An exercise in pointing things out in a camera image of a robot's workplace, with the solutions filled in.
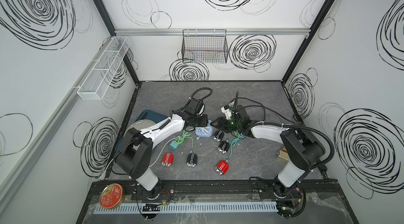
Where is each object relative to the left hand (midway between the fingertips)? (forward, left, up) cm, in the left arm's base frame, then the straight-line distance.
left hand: (206, 121), depth 88 cm
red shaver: (-19, +20, -7) cm, 29 cm away
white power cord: (-21, +27, -10) cm, 36 cm away
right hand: (-3, -3, -1) cm, 4 cm away
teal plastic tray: (+9, +39, -9) cm, 41 cm away
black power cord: (+17, -38, -8) cm, 42 cm away
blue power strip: (-4, +4, -4) cm, 7 cm away
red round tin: (-36, +42, -6) cm, 55 cm away
